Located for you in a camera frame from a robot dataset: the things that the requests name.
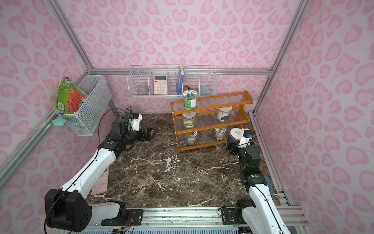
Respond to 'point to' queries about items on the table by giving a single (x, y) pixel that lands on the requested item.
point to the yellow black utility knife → (187, 87)
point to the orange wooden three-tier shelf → (207, 126)
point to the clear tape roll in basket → (141, 91)
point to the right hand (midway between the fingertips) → (235, 135)
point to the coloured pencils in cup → (128, 111)
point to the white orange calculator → (160, 85)
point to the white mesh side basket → (84, 121)
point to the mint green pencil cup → (124, 115)
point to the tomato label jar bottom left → (192, 138)
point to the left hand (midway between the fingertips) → (149, 127)
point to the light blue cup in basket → (204, 89)
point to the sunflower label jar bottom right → (220, 133)
